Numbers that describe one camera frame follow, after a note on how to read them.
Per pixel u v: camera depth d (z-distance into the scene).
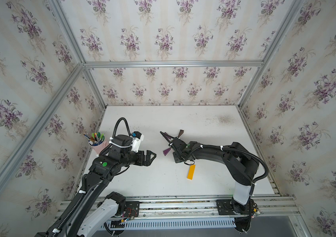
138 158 0.61
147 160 0.61
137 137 0.63
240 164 0.48
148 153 0.63
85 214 0.41
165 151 0.92
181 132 1.01
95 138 0.88
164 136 1.11
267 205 0.76
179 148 0.71
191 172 0.86
